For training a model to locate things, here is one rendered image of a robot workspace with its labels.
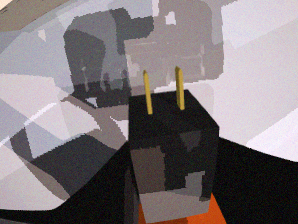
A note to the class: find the black two-prong plug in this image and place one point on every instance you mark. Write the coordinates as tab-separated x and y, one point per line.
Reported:
173	142

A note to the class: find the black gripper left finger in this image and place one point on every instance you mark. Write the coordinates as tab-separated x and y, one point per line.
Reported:
109	197

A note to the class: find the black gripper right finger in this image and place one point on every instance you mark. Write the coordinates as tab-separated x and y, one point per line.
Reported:
252	187

